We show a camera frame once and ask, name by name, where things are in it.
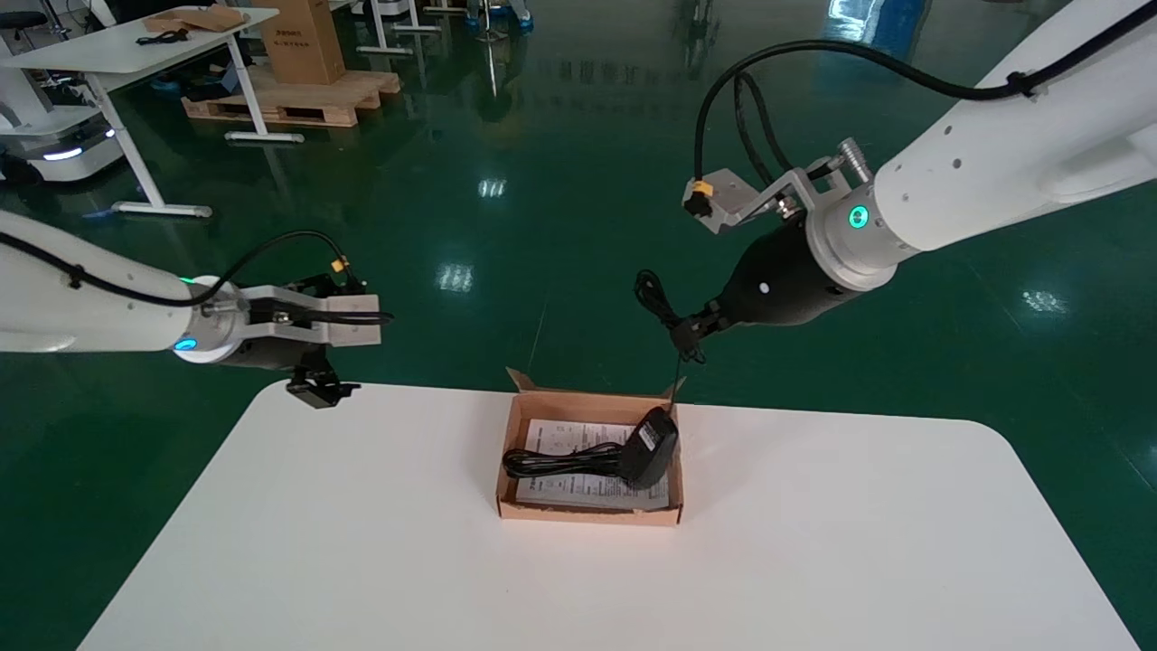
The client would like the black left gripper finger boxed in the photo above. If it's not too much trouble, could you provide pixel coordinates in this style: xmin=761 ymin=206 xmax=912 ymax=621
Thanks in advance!
xmin=287 ymin=351 xmax=361 ymax=410

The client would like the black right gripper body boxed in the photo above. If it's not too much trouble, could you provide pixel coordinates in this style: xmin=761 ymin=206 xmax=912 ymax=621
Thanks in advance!
xmin=719 ymin=217 xmax=860 ymax=328

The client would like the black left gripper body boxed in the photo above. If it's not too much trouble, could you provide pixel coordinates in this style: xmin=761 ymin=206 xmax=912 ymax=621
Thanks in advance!
xmin=221 ymin=342 xmax=331 ymax=372

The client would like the black power adapter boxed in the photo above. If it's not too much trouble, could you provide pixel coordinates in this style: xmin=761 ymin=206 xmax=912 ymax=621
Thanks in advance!
xmin=619 ymin=269 xmax=715 ymax=490

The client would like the black power cord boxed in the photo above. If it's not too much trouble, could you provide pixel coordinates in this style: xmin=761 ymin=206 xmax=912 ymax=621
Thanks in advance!
xmin=503 ymin=441 xmax=634 ymax=480

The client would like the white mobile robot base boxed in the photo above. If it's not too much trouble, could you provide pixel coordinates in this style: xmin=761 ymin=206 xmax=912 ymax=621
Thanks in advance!
xmin=0 ymin=68 xmax=125 ymax=186

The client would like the brown cardboard storage box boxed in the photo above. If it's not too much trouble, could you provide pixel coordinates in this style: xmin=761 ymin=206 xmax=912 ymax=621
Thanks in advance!
xmin=495 ymin=366 xmax=688 ymax=529

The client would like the white printed instruction sheet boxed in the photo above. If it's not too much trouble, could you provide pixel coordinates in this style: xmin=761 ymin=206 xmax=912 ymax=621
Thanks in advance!
xmin=515 ymin=419 xmax=672 ymax=512

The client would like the wooden pallet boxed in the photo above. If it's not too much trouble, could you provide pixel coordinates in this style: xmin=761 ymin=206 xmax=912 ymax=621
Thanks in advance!
xmin=182 ymin=68 xmax=402 ymax=128

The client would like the tall brown cardboard carton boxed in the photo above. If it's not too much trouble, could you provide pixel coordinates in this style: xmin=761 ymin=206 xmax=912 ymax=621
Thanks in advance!
xmin=253 ymin=0 xmax=347 ymax=87

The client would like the white desk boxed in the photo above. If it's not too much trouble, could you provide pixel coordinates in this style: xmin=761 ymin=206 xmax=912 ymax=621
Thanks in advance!
xmin=0 ymin=7 xmax=306 ymax=219

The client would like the flat brown cardboard piece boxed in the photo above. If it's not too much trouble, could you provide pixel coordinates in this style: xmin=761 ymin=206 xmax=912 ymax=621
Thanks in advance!
xmin=145 ymin=7 xmax=251 ymax=34

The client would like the black office chair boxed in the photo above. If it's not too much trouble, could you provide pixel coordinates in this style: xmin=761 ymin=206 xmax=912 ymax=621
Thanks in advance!
xmin=0 ymin=11 xmax=48 ymax=51

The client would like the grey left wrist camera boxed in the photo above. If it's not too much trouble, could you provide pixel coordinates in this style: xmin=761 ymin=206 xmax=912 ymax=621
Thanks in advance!
xmin=240 ymin=276 xmax=382 ymax=349

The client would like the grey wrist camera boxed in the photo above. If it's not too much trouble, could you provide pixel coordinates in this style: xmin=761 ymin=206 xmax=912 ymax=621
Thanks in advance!
xmin=240 ymin=276 xmax=382 ymax=349
xmin=684 ymin=140 xmax=873 ymax=236

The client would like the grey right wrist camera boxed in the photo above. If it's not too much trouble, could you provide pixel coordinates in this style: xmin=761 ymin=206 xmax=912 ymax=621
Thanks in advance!
xmin=684 ymin=140 xmax=873 ymax=236

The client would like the white table leg frame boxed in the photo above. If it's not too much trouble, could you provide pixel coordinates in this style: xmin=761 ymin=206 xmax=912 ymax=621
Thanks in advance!
xmin=357 ymin=0 xmax=471 ymax=57

